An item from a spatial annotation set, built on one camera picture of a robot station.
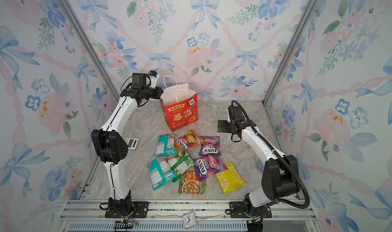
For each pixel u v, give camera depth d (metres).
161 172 0.82
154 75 0.80
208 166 0.86
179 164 0.84
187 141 0.95
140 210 0.74
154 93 0.80
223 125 0.80
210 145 0.92
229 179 0.82
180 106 0.86
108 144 0.55
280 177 0.43
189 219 0.70
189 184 0.81
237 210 0.72
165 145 0.93
